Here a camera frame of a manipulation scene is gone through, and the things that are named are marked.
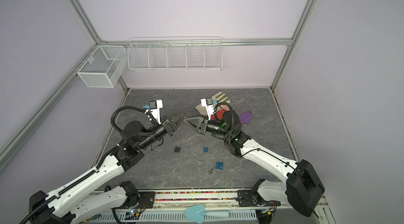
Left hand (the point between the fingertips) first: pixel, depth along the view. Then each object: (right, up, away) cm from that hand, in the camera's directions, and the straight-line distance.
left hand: (186, 116), depth 62 cm
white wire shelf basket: (-14, +38, +41) cm, 57 cm away
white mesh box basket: (-60, +28, +39) cm, 77 cm away
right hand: (-1, -2, +1) cm, 3 cm away
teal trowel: (+4, -44, +8) cm, 45 cm away
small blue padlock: (+8, -21, +27) cm, 35 cm away
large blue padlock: (+15, -28, +21) cm, 38 cm away
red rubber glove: (+14, +1, +1) cm, 14 cm away
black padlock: (-9, -21, +29) cm, 37 cm away
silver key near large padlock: (+10, -30, +21) cm, 38 cm away
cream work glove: (+18, +9, +55) cm, 58 cm away
